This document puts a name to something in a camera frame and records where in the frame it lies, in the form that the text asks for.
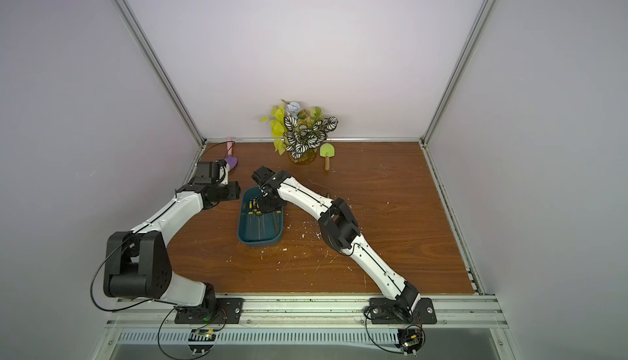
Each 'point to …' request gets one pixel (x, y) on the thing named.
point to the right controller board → (410, 340)
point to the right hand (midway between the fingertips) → (266, 204)
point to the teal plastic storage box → (256, 231)
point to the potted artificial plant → (298, 132)
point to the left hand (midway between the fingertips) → (235, 186)
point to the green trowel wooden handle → (327, 150)
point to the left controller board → (200, 341)
